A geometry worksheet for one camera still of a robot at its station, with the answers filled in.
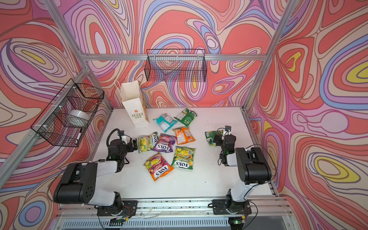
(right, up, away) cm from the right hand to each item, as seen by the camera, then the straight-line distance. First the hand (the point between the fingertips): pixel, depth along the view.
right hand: (223, 136), depth 97 cm
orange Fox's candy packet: (-43, -17, -12) cm, 48 cm away
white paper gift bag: (-60, +23, -6) cm, 64 cm away
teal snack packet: (-42, +9, +10) cm, 44 cm away
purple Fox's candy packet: (-40, -4, -3) cm, 40 cm away
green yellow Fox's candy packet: (-27, -13, -8) cm, 31 cm away
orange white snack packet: (-27, 0, +2) cm, 27 cm away
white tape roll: (-79, +12, -27) cm, 85 cm away
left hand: (-63, -2, -4) cm, 63 cm away
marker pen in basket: (-81, +3, -23) cm, 85 cm away
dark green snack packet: (-25, +13, +13) cm, 31 cm away
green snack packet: (-8, 0, +3) cm, 9 cm away
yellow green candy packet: (-53, -5, -3) cm, 53 cm away
